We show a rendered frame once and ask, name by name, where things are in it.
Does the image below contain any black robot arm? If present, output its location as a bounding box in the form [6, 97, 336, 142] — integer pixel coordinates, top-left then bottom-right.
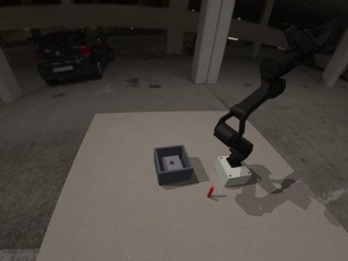
[214, 25, 300, 168]

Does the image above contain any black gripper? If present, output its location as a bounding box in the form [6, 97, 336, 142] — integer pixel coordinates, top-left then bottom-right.
[283, 14, 347, 68]

